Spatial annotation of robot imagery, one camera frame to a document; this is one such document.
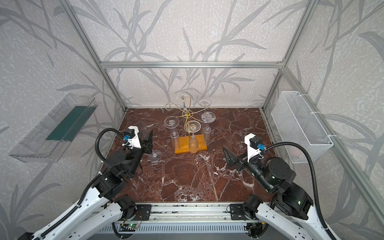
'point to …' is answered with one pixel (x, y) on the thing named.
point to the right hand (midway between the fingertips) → (233, 137)
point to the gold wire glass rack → (187, 113)
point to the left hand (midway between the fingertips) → (149, 126)
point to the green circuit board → (133, 225)
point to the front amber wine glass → (193, 126)
